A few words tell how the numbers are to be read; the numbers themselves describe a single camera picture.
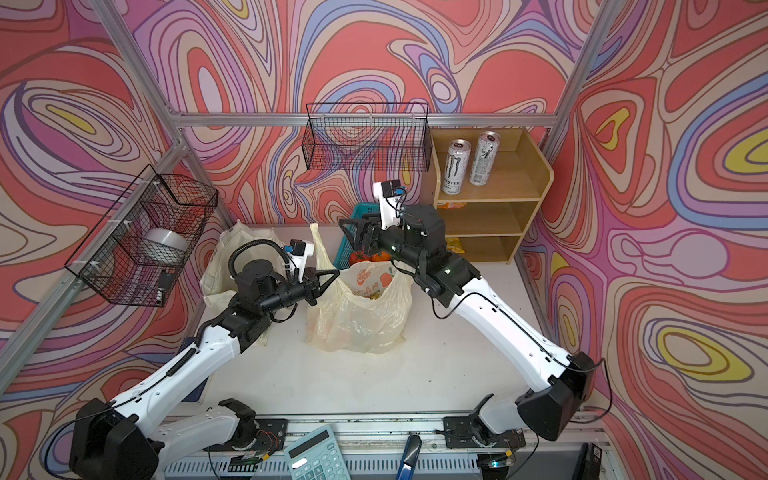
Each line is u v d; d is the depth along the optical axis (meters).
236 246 0.89
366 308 0.76
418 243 0.48
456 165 0.76
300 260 0.64
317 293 0.68
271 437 0.73
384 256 1.03
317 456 0.69
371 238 0.55
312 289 0.64
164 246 0.70
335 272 0.72
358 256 1.02
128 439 0.38
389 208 0.55
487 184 0.86
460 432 0.73
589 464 0.68
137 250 0.74
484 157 0.79
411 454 0.67
